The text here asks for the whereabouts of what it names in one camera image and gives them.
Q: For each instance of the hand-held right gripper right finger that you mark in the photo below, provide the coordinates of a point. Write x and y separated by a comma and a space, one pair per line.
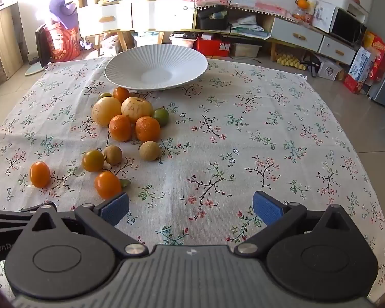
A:
268, 210

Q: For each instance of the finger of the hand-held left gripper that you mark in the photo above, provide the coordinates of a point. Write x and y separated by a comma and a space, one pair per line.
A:
6, 218

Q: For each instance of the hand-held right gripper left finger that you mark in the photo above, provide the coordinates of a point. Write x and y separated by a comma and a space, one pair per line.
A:
115, 210

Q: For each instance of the small smooth orange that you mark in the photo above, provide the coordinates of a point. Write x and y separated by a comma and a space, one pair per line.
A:
108, 184
40, 175

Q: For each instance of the greenish yellow citrus fruit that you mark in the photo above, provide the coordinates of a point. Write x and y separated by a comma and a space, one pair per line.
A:
93, 161

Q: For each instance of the brown longan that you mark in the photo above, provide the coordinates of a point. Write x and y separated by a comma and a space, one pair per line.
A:
112, 154
149, 150

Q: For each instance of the mandarin orange with stem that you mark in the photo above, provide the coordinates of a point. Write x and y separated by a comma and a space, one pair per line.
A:
120, 128

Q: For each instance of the round yellow pear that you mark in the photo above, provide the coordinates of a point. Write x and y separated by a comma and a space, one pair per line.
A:
106, 110

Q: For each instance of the pale yellow apple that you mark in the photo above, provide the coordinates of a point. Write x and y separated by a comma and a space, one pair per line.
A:
137, 109

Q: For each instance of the green lime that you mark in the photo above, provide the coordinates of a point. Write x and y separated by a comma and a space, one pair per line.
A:
162, 117

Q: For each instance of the small green citrus fruit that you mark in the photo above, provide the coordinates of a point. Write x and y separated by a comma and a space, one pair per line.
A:
105, 95

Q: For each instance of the white ribbed plate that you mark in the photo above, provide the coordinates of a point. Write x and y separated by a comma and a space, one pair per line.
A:
157, 65

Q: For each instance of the small green leaf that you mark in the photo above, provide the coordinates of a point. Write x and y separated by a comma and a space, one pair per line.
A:
125, 183

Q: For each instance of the floral tablecloth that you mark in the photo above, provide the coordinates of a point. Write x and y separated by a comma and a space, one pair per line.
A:
227, 128

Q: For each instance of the yellow egg trays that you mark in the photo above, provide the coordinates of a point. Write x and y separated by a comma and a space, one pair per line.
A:
290, 61

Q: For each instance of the black hand tool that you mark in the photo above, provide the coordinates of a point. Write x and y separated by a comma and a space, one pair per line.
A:
312, 65

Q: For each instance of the small white printed box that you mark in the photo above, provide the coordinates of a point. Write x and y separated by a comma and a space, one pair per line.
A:
329, 70

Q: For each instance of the black flat panel on stand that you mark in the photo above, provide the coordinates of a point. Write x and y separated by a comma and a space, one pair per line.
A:
41, 46

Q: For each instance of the wooden side cabinet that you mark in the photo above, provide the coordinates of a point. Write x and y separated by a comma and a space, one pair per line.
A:
6, 38

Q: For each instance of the clear storage box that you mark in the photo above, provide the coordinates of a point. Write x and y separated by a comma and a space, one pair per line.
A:
246, 50

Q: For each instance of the red paper bag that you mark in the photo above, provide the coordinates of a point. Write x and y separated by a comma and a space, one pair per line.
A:
62, 43

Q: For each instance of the red box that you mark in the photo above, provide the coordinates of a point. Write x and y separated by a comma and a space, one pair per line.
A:
211, 48

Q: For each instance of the blue and white carton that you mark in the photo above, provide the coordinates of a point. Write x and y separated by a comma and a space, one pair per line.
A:
361, 64

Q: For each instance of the low wooden drawer cabinet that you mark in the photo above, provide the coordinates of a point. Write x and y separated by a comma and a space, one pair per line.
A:
295, 33

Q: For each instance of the clear box with black lid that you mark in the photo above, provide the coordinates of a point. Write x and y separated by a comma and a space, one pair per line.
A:
183, 40

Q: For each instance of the pile of papers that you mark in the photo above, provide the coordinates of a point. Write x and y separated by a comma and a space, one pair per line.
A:
247, 25

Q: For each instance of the tall wooden shelf cabinet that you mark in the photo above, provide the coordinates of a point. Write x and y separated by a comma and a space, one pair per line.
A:
115, 16

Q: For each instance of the yellow and red carton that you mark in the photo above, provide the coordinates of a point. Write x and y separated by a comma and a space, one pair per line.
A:
377, 48

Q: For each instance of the clear bag of small oranges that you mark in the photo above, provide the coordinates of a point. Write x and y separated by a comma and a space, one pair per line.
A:
299, 16

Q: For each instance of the black case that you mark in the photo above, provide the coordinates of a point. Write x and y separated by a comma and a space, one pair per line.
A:
211, 21

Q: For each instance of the purple plush toy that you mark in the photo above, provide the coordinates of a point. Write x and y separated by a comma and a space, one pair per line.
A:
64, 6

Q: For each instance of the black microwave oven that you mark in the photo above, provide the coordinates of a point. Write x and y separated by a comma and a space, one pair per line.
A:
346, 27

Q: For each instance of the white drawing card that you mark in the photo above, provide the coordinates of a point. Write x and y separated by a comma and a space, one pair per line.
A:
324, 16

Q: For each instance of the pink fringed cloth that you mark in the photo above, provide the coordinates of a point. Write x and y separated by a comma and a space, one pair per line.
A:
260, 6

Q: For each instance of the orange fruit ornament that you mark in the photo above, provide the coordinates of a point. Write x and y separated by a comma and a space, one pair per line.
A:
302, 3

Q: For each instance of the white foam box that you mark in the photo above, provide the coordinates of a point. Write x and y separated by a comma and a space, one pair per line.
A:
340, 0

